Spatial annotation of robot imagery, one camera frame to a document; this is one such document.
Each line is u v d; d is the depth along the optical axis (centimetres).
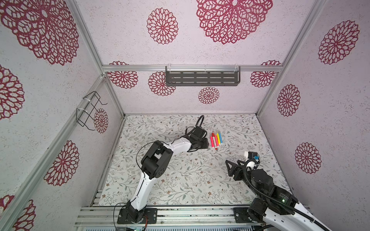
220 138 106
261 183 51
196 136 80
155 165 55
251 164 61
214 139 104
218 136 106
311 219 46
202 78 93
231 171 65
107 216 76
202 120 89
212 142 103
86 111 75
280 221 58
